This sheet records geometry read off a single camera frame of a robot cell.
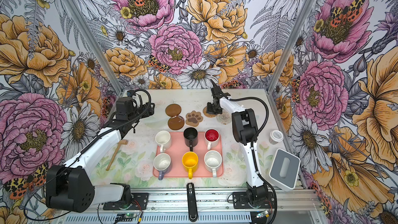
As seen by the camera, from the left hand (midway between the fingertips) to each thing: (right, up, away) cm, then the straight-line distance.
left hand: (149, 110), depth 86 cm
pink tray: (+28, -28, 0) cm, 40 cm away
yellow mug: (+22, -27, 0) cm, 35 cm away
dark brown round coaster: (+8, -1, +25) cm, 27 cm away
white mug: (+6, -18, +7) cm, 20 cm away
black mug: (+22, -15, +7) cm, 27 cm away
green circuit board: (-5, -47, -15) cm, 50 cm away
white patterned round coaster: (+44, -6, +20) cm, 48 cm away
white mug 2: (+34, -28, -1) cm, 44 cm away
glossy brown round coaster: (+11, -9, +17) cm, 22 cm away
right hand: (+34, -4, +20) cm, 40 cm away
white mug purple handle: (+7, -28, -1) cm, 29 cm away
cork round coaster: (+30, -2, +23) cm, 38 cm away
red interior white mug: (+34, -17, +8) cm, 39 cm away
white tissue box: (+71, -31, -5) cm, 77 cm away
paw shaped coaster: (+23, -6, +20) cm, 31 cm away
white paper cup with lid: (+70, -15, +4) cm, 72 cm away
